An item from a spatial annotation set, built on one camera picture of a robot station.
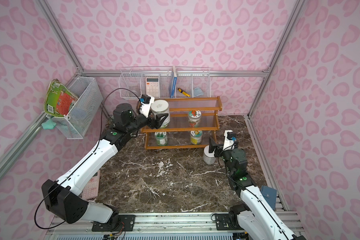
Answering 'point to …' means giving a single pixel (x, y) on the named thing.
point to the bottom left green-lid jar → (161, 138)
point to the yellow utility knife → (183, 92)
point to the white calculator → (152, 86)
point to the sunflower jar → (195, 136)
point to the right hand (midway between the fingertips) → (218, 136)
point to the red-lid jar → (194, 118)
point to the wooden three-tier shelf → (178, 132)
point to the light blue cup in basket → (197, 91)
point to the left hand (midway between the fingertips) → (159, 107)
